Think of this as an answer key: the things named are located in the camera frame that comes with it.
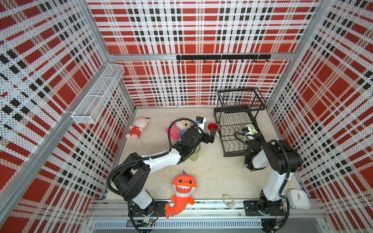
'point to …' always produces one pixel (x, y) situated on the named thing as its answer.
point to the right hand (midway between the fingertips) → (263, 132)
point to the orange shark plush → (183, 185)
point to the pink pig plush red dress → (139, 125)
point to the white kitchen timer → (298, 199)
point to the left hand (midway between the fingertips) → (211, 126)
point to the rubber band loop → (228, 206)
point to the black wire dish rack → (237, 123)
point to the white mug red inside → (212, 126)
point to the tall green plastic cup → (194, 155)
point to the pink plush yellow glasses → (176, 127)
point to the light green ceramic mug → (252, 128)
